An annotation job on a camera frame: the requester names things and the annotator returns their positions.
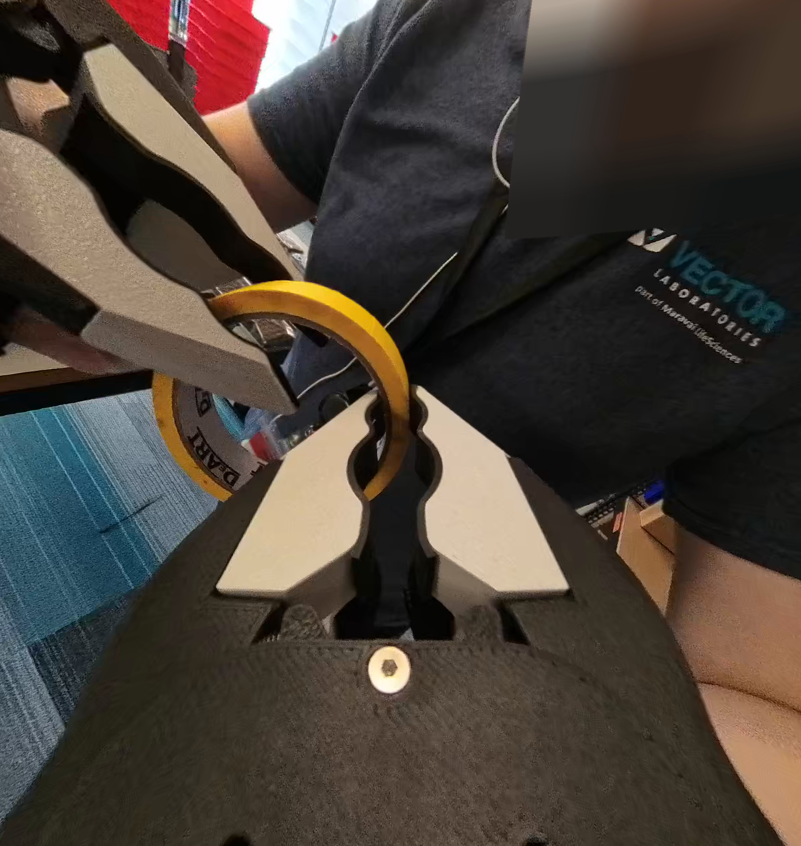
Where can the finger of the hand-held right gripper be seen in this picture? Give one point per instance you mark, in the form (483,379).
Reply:
(57,225)
(169,132)

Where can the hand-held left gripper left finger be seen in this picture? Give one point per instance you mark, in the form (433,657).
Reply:
(295,522)

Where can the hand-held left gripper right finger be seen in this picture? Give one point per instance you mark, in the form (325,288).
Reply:
(493,529)

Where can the yellow tape roll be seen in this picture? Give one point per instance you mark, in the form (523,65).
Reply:
(347,314)

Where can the person's right forearm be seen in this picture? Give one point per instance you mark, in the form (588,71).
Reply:
(262,165)

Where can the person's left forearm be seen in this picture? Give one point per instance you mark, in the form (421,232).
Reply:
(751,648)

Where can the stack of red bins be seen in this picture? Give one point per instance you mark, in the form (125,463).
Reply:
(222,46)

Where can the small cardboard box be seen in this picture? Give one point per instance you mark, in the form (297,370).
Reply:
(642,555)

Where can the person's dark t-shirt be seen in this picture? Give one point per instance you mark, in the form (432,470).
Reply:
(539,343)

